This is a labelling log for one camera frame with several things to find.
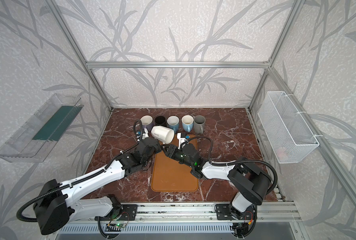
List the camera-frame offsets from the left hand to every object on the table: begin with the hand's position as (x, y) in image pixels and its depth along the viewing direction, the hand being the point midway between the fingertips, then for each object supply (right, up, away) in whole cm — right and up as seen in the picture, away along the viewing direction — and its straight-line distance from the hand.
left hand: (162, 136), depth 81 cm
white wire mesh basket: (+57, +1, -21) cm, 60 cm away
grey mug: (+22, +8, +21) cm, 32 cm away
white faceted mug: (+1, +2, -4) cm, 4 cm away
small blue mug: (+4, +8, +22) cm, 23 cm away
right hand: (0, -3, -3) cm, 4 cm away
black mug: (-5, +9, +20) cm, 23 cm away
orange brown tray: (+3, -22, +4) cm, 23 cm away
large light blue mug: (+14, +7, +19) cm, 24 cm away
